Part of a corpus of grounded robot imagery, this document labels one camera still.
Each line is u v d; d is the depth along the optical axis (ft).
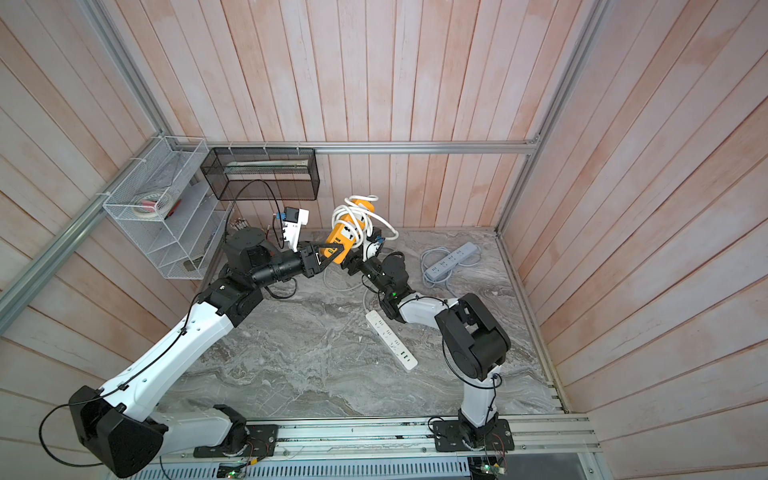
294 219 1.94
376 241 2.35
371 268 2.48
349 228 2.06
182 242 2.57
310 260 1.93
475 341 1.63
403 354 2.81
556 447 2.46
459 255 3.52
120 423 1.22
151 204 2.40
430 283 3.41
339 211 2.15
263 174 3.31
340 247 2.10
